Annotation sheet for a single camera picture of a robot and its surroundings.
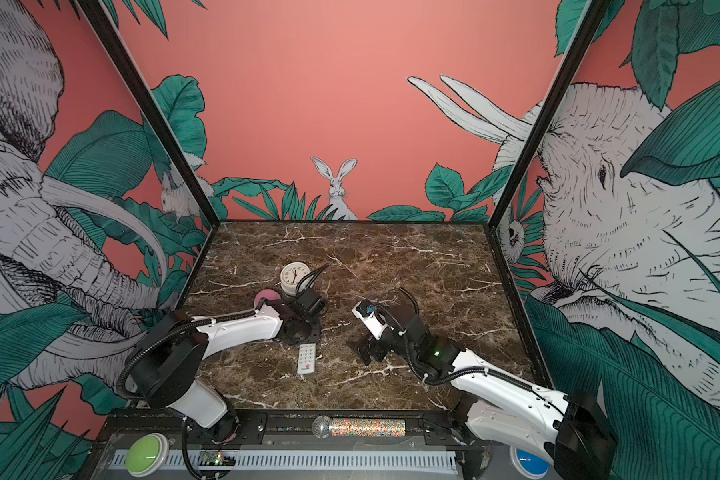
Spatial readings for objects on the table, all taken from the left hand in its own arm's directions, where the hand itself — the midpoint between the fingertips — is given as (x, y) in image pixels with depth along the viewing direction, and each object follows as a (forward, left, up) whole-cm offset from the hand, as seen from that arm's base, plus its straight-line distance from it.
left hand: (316, 331), depth 89 cm
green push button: (-29, +39, -2) cm, 49 cm away
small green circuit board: (-31, +21, -1) cm, 37 cm away
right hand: (-6, -13, +15) cm, 20 cm away
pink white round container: (+14, +17, 0) cm, 22 cm away
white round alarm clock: (+20, +10, +2) cm, 22 cm away
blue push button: (-35, -53, -1) cm, 63 cm away
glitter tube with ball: (-26, -5, +2) cm, 26 cm away
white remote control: (-8, +2, +1) cm, 8 cm away
